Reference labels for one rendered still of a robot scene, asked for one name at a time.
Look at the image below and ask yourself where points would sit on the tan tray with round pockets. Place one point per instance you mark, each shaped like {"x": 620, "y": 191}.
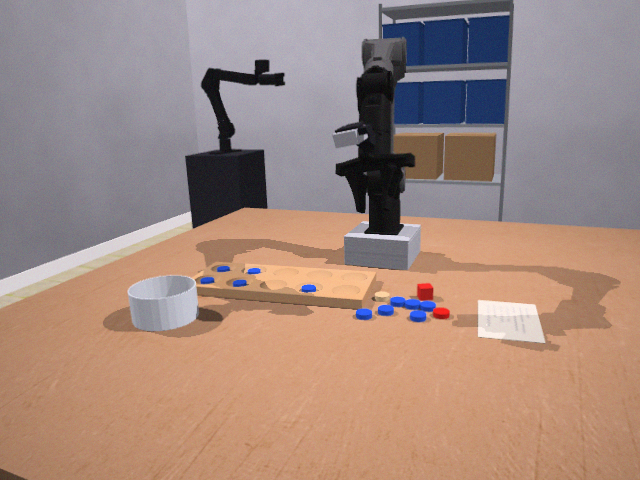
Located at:
{"x": 328, "y": 290}

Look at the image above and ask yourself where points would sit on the white sheet of paper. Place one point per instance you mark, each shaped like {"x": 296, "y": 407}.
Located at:
{"x": 509, "y": 321}

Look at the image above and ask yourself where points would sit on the red cube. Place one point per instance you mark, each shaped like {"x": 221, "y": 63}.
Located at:
{"x": 425, "y": 291}

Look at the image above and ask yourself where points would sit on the red disc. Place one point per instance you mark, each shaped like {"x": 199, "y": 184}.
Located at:
{"x": 441, "y": 313}

